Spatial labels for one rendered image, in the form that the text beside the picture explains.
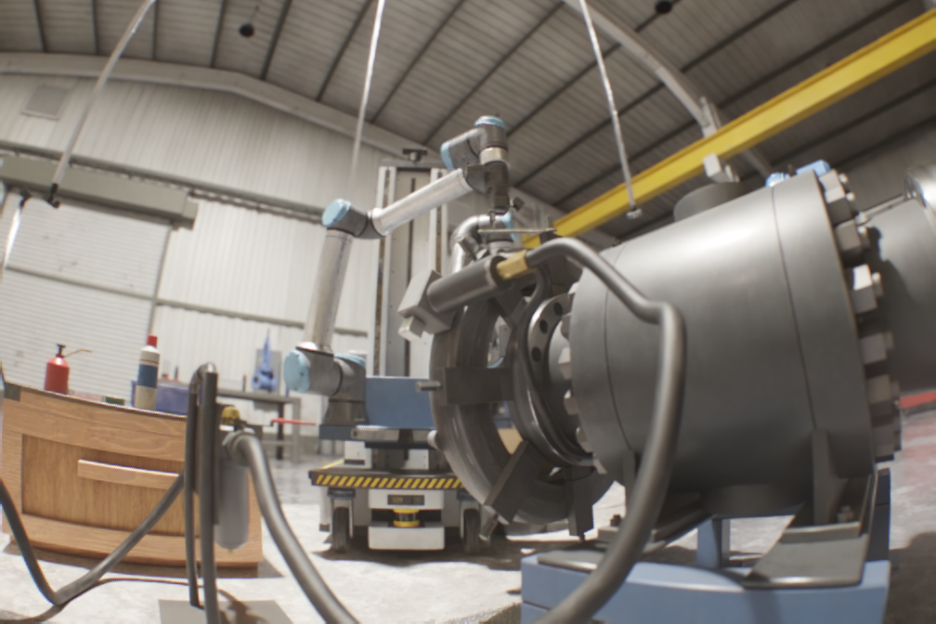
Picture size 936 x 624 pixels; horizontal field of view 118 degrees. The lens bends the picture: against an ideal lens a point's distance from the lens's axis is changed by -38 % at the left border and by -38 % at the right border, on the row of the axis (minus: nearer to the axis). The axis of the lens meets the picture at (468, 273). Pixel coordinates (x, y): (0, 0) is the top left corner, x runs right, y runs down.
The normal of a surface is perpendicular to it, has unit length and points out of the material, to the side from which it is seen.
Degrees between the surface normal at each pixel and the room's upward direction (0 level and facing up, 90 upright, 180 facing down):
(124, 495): 90
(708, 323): 89
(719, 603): 90
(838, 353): 106
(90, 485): 90
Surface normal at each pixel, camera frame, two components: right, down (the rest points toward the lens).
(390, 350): 0.13, -0.35
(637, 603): -0.78, -0.21
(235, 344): 0.54, -0.30
